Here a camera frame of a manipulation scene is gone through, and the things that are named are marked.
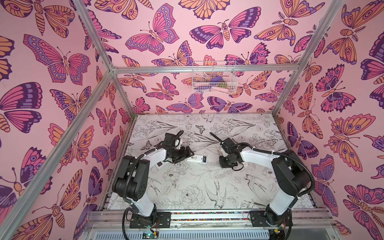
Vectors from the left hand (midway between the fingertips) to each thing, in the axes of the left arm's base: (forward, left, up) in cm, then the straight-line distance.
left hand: (190, 154), depth 91 cm
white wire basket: (+44, -8, +29) cm, 53 cm away
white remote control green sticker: (-1, -5, -5) cm, 7 cm away
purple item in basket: (+40, -17, +26) cm, 51 cm away
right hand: (-3, -19, -5) cm, 20 cm away
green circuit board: (-40, +20, -7) cm, 45 cm away
